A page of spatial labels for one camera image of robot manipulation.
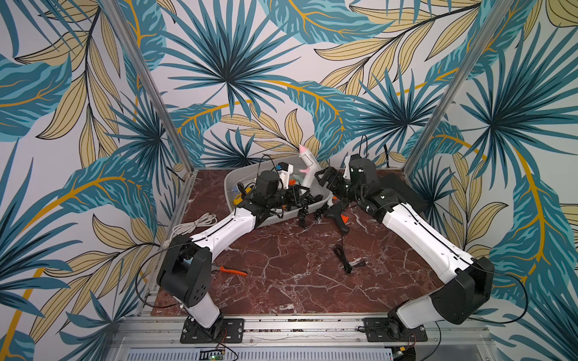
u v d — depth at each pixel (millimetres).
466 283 403
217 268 858
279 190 699
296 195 720
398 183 1095
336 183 676
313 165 827
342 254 902
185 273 444
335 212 1014
